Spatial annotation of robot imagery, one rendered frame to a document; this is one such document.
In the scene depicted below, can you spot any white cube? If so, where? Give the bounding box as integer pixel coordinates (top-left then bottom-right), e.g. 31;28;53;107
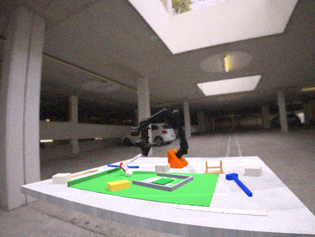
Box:
244;165;262;177
155;163;170;172
52;173;71;185

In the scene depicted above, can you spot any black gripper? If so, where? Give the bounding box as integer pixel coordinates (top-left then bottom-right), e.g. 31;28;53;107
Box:
139;136;157;156

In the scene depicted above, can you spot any yellow rectangular block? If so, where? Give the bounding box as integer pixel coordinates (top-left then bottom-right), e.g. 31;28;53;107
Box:
107;180;131;191

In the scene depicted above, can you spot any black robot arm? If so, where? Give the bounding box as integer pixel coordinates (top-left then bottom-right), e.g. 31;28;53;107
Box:
130;108;188;159

